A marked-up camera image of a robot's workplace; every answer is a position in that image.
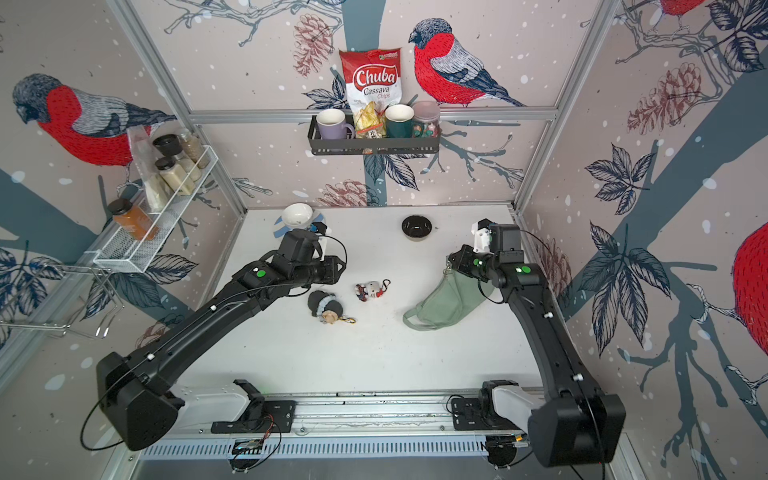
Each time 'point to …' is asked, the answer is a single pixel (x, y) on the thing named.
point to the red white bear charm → (371, 289)
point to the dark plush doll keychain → (327, 307)
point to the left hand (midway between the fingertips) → (347, 259)
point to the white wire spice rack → (127, 253)
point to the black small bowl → (416, 227)
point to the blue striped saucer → (281, 229)
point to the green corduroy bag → (448, 301)
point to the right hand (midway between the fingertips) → (449, 253)
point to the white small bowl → (298, 215)
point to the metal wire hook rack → (106, 322)
